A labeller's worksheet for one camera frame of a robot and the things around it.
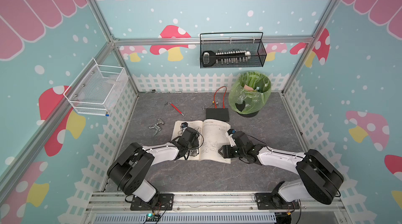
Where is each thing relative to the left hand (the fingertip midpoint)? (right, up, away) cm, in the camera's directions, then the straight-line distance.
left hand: (195, 141), depth 93 cm
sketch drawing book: (+11, +5, +1) cm, 12 cm away
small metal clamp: (-25, +8, +6) cm, 27 cm away
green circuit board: (-20, -31, -20) cm, 42 cm away
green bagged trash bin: (+31, +28, -6) cm, 42 cm away
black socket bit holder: (+8, +49, -3) cm, 50 cm away
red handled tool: (-10, +16, +14) cm, 23 cm away
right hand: (+15, -4, -6) cm, 17 cm away
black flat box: (+16, +16, +13) cm, 26 cm away
